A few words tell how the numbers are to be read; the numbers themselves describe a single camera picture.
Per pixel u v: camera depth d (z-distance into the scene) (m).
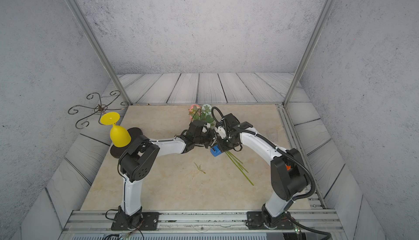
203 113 1.10
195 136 0.77
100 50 0.91
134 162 0.53
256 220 0.73
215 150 0.93
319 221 0.74
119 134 0.74
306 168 0.42
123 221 0.63
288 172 0.46
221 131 0.80
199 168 0.90
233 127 0.64
